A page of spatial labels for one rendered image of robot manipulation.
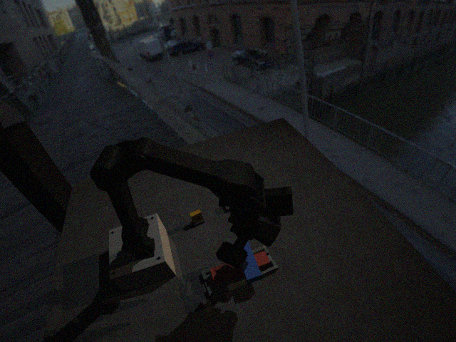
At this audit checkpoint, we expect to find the orange rectangular block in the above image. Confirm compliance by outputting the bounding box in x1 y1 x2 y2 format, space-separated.
190 209 203 223

